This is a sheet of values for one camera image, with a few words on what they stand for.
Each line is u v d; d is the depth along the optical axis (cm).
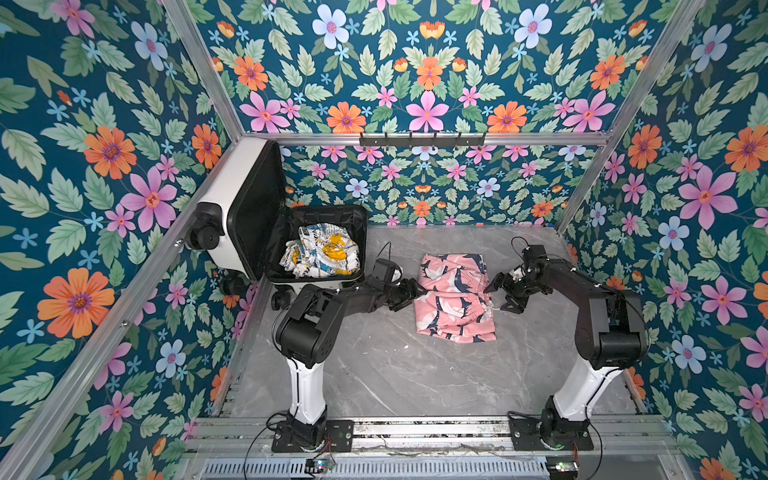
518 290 84
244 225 69
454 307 93
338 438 73
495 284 87
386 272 79
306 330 52
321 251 100
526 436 73
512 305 87
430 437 75
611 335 50
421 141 93
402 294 87
